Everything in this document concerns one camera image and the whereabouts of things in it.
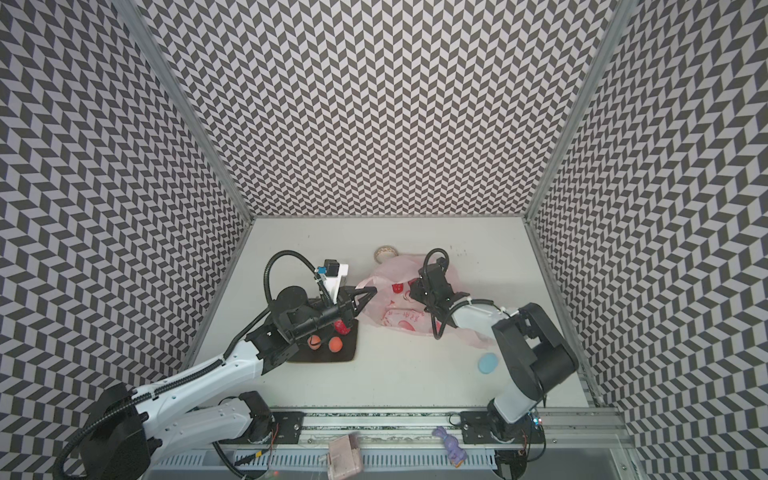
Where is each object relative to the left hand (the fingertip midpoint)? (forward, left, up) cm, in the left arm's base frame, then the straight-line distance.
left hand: (377, 293), depth 69 cm
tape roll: (+31, 0, -25) cm, 40 cm away
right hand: (+12, -10, -21) cm, 26 cm away
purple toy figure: (-29, -18, -22) cm, 41 cm away
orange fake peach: (-5, +18, -18) cm, 26 cm away
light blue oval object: (-8, -30, -25) cm, 40 cm away
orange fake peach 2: (-4, +13, -21) cm, 25 cm away
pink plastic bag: (+9, -2, -24) cm, 25 cm away
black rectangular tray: (-6, +17, -24) cm, 30 cm away
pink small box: (-30, +7, -19) cm, 36 cm away
